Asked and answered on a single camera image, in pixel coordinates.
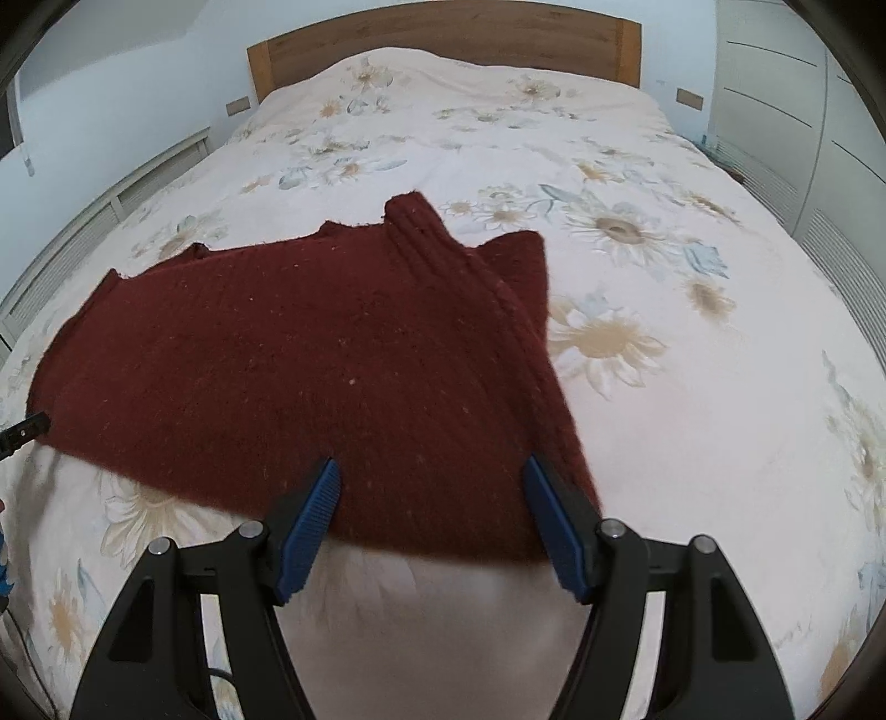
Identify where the white wardrobe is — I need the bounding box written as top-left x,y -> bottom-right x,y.
706,0 -> 886,326

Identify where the wooden headboard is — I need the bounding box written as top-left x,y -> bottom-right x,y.
247,7 -> 643,105

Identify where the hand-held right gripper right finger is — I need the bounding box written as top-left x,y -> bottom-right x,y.
522,455 -> 794,720

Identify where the dark red knitted sweater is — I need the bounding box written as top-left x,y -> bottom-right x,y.
28,192 -> 603,565

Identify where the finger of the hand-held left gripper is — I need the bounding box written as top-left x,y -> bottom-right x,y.
0,412 -> 53,459

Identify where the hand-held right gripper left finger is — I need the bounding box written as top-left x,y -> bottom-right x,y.
69,457 -> 344,720

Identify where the floral blanket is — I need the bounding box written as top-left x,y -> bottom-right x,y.
0,47 -> 886,720

